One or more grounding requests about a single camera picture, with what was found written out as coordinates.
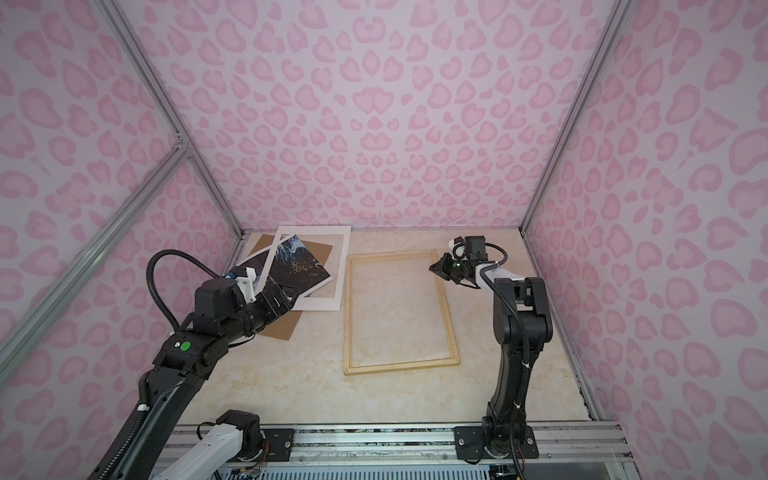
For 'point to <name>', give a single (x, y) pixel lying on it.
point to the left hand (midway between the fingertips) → (290, 293)
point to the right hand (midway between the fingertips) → (433, 263)
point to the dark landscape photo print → (294, 264)
